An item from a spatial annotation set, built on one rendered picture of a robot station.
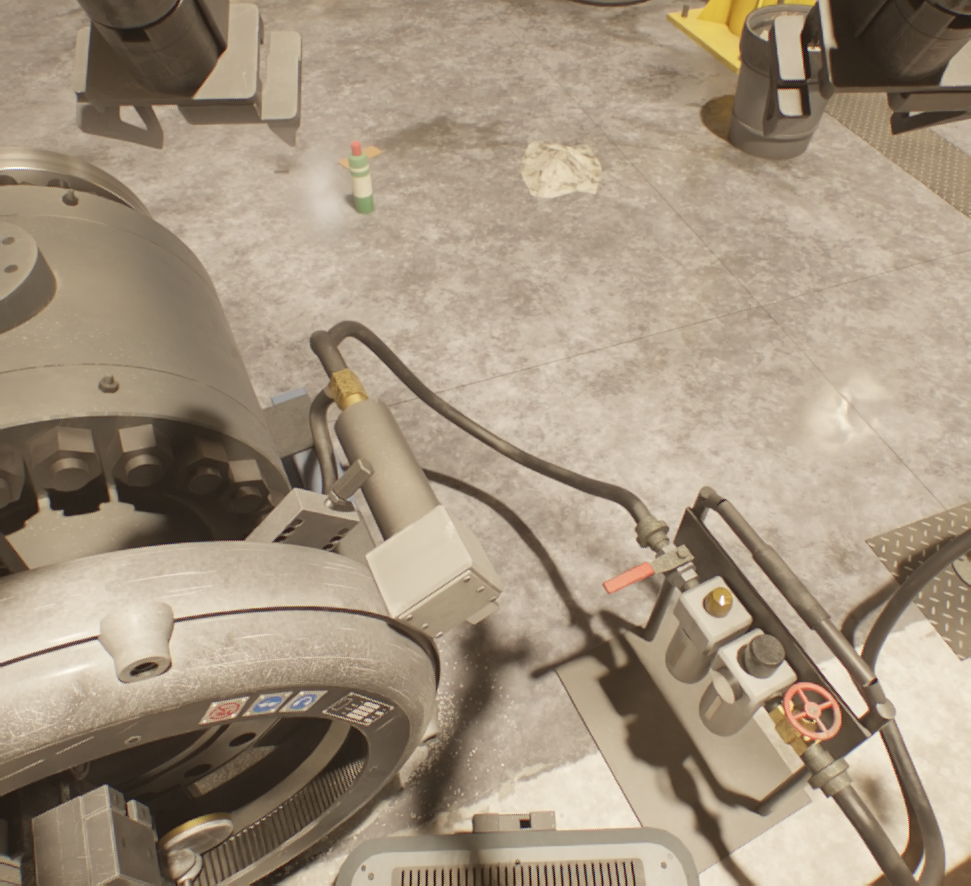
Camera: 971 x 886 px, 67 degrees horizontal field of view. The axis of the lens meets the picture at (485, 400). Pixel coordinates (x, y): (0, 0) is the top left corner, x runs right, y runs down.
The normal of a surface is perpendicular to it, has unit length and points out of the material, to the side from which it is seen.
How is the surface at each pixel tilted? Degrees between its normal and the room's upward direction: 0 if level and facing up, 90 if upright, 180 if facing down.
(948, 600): 0
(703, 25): 0
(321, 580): 49
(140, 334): 38
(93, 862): 2
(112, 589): 21
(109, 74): 30
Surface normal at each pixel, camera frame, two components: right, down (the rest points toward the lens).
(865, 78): 0.01, -0.19
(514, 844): -0.03, -1.00
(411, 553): -0.35, -0.47
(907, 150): 0.00, -0.65
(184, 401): 0.64, -0.70
